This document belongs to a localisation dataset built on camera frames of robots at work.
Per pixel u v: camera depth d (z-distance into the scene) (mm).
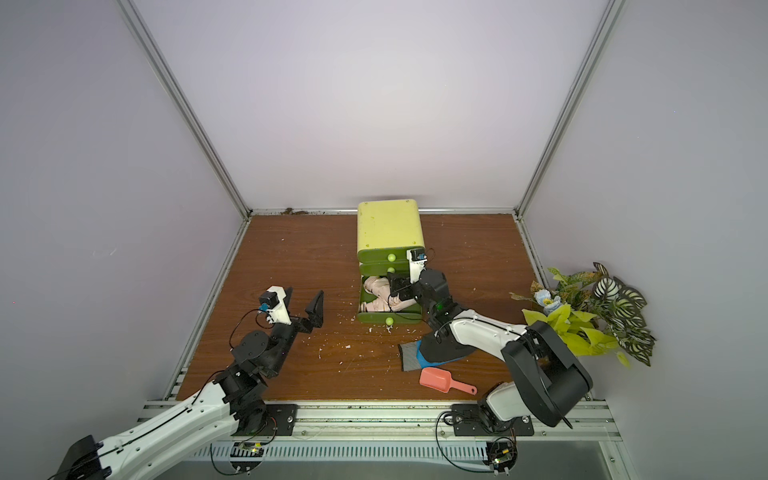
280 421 729
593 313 667
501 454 696
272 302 612
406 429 726
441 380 789
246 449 712
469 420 725
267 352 555
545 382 418
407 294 775
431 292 657
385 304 869
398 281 771
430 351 844
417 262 752
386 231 853
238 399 572
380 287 895
